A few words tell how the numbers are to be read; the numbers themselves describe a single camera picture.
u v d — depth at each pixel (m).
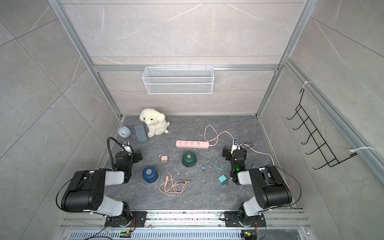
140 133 1.05
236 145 0.79
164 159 0.94
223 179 0.86
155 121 0.96
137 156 0.88
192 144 1.01
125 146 0.80
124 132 1.01
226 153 0.84
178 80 1.00
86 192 0.44
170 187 0.80
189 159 0.84
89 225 0.73
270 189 0.45
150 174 0.78
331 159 0.58
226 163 0.87
